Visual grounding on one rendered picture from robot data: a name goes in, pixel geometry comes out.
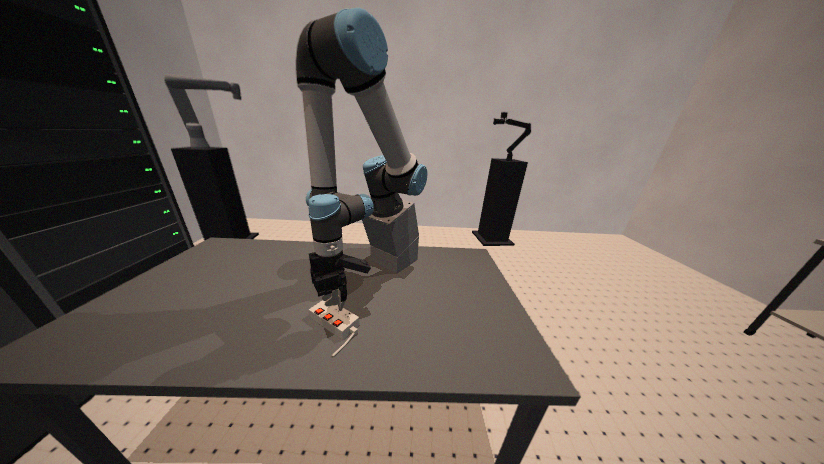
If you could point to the white power strip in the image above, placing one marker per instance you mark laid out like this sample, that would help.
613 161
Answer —
340 323

